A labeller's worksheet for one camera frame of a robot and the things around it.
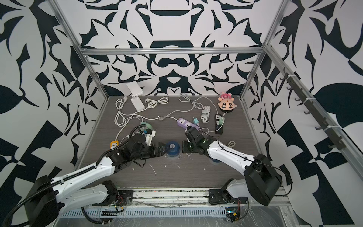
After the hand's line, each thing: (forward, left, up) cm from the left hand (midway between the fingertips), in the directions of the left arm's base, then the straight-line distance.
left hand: (165, 146), depth 77 cm
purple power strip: (+22, -12, -11) cm, 28 cm away
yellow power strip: (+9, +33, -12) cm, 37 cm away
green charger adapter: (+21, -37, -7) cm, 43 cm away
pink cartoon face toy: (+36, -43, -5) cm, 57 cm away
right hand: (+3, -10, -7) cm, 12 cm away
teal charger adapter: (+24, -20, -11) cm, 33 cm away
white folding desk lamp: (+34, +19, +9) cm, 41 cm away
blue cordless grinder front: (-6, -28, -10) cm, 30 cm away
